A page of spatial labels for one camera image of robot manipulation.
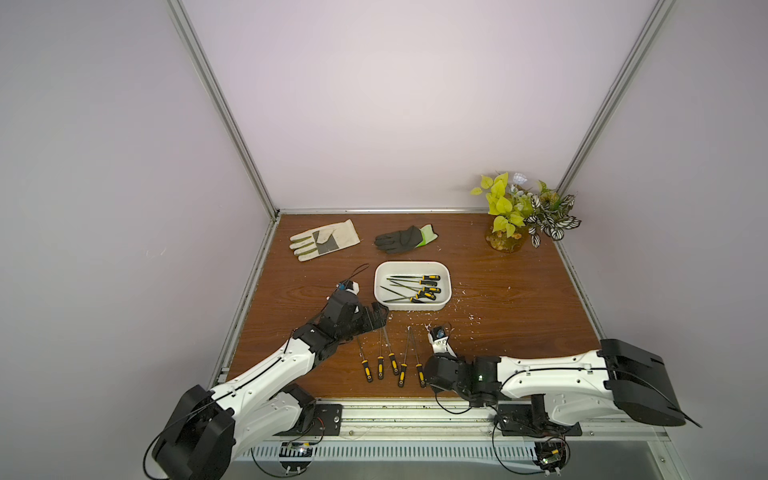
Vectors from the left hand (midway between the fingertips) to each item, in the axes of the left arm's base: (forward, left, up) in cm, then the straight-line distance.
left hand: (382, 313), depth 82 cm
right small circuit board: (-31, -42, -11) cm, 53 cm away
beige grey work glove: (+34, +24, -9) cm, 43 cm away
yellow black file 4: (+13, -1, -9) cm, 16 cm away
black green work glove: (+34, -7, -8) cm, 35 cm away
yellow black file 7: (-11, 0, -8) cm, 14 cm away
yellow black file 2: (+15, -13, -8) cm, 21 cm away
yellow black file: (+18, -13, -9) cm, 23 cm away
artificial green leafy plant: (+33, -41, +12) cm, 54 cm away
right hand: (-12, -13, -6) cm, 19 cm away
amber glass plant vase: (+31, -42, -6) cm, 53 cm away
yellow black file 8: (-9, -3, -9) cm, 13 cm away
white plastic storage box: (+19, 0, -5) cm, 19 cm away
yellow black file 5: (+11, -12, -7) cm, 18 cm away
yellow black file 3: (+13, -13, -8) cm, 20 cm away
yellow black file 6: (-11, +5, -10) cm, 15 cm away
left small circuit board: (-34, +19, -9) cm, 40 cm away
